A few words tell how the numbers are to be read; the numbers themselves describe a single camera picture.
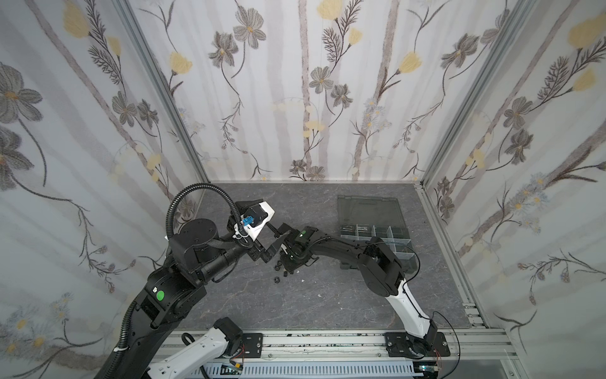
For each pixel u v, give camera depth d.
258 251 0.46
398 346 0.73
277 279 0.88
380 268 0.54
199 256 0.37
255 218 0.41
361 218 1.39
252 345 0.73
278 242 0.48
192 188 0.35
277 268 0.91
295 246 0.70
